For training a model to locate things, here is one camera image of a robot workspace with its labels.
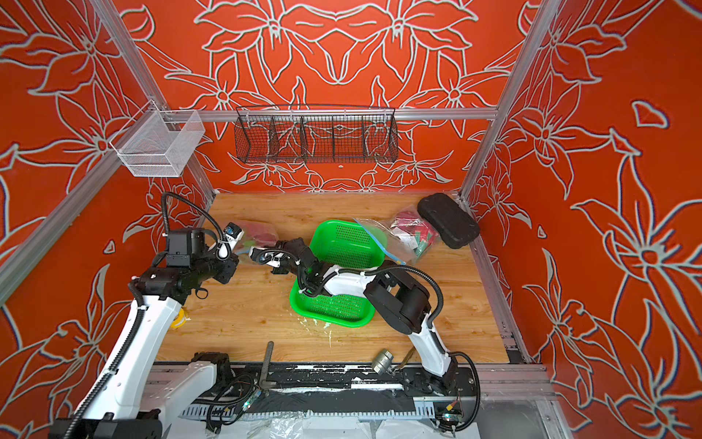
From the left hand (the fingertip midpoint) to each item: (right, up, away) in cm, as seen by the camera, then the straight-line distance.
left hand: (231, 252), depth 76 cm
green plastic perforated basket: (+31, 0, +26) cm, 40 cm away
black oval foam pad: (+75, +7, +26) cm, 80 cm away
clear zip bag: (+54, +3, +20) cm, 58 cm away
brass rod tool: (+50, -30, +1) cm, 59 cm away
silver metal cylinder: (+43, -30, -3) cm, 52 cm away
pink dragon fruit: (+58, +7, +22) cm, 62 cm away
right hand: (+8, +4, +8) cm, 12 cm away
